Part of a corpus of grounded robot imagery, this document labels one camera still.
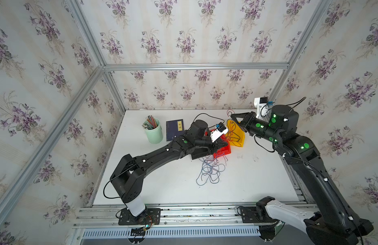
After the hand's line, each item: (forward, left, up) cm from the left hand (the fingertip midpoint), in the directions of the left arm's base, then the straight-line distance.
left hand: (227, 145), depth 73 cm
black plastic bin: (+6, +13, -18) cm, 23 cm away
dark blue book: (+29, +29, -23) cm, 47 cm away
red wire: (+2, +5, -19) cm, 20 cm away
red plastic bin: (+8, -4, -19) cm, 21 cm away
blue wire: (-4, +6, -22) cm, 23 cm away
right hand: (+2, +2, +19) cm, 19 cm away
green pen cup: (+18, +40, -18) cm, 47 cm away
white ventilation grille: (-32, -10, -23) cm, 41 cm away
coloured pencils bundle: (+23, +44, -11) cm, 51 cm away
